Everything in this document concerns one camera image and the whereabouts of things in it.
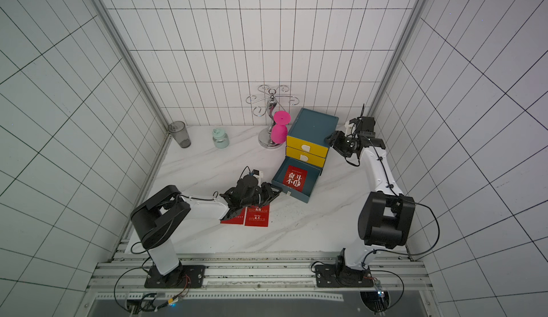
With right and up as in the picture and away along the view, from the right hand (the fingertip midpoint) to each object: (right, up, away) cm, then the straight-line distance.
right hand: (333, 138), depth 87 cm
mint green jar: (-53, 0, +21) cm, 57 cm away
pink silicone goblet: (-23, +3, +7) cm, 24 cm away
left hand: (-22, -23, -1) cm, 32 cm away
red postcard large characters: (-15, -18, +11) cm, 26 cm away
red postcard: (-32, -33, 0) cm, 46 cm away
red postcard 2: (-40, -34, -2) cm, 52 cm away
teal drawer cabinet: (-7, +5, +5) cm, 10 cm away
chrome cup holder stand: (-27, +19, +5) cm, 33 cm away
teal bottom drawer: (-6, -16, +15) cm, 22 cm away
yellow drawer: (-11, -8, +4) cm, 14 cm away
